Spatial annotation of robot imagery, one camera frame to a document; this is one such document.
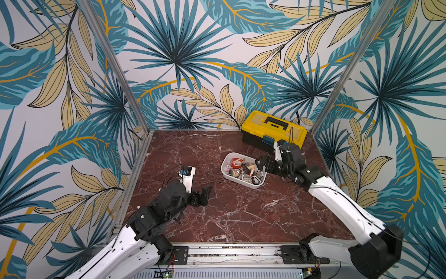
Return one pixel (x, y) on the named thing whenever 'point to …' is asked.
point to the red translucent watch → (236, 163)
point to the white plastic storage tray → (243, 170)
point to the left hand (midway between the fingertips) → (201, 187)
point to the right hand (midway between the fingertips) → (263, 162)
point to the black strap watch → (256, 179)
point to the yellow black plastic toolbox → (262, 130)
